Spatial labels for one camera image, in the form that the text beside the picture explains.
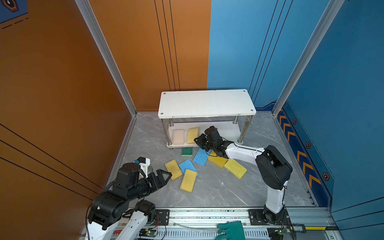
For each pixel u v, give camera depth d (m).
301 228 0.70
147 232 0.71
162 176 0.55
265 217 0.66
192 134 0.96
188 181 0.83
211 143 0.71
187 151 0.96
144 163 0.59
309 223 0.72
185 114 0.72
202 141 0.81
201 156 0.94
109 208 0.39
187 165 0.90
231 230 0.68
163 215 0.74
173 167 0.89
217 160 0.91
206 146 0.79
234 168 0.89
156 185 0.53
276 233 0.71
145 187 0.53
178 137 0.95
